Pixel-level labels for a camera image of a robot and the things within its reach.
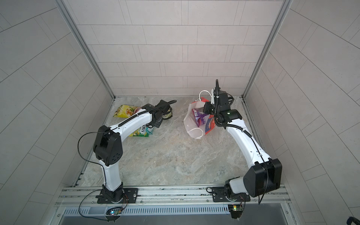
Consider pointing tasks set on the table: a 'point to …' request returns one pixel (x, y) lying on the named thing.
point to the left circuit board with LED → (114, 211)
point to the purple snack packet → (199, 117)
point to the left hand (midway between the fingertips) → (155, 120)
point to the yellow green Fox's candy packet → (167, 116)
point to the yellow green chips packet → (125, 111)
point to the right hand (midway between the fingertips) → (204, 103)
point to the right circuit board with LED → (235, 207)
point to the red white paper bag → (190, 121)
